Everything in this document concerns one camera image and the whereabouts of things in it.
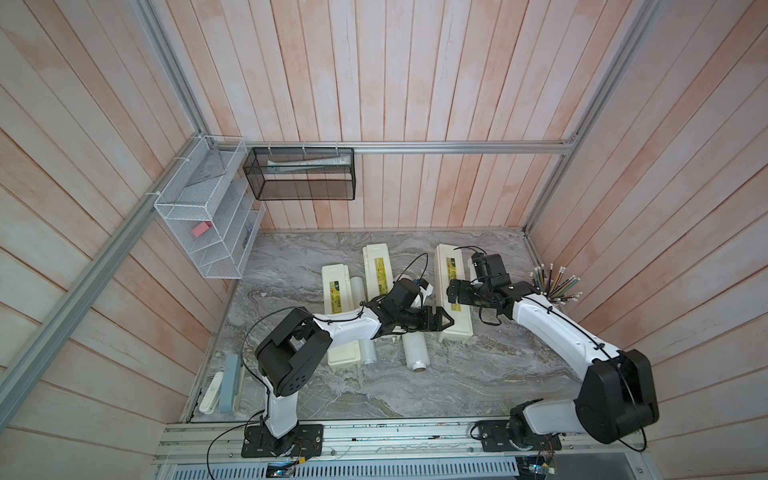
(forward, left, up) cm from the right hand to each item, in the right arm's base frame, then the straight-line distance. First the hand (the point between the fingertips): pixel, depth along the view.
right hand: (461, 289), depth 88 cm
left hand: (-11, +7, -3) cm, 13 cm away
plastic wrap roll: (-15, +28, -8) cm, 33 cm away
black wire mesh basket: (+39, +53, +15) cm, 67 cm away
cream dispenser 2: (+8, +25, -3) cm, 27 cm away
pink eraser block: (+8, +75, +18) cm, 77 cm away
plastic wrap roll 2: (-16, +14, -7) cm, 22 cm away
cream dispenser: (0, +38, -3) cm, 38 cm away
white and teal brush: (-28, +66, -7) cm, 72 cm away
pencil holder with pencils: (+3, -29, -2) cm, 29 cm away
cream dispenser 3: (+12, +1, -3) cm, 12 cm away
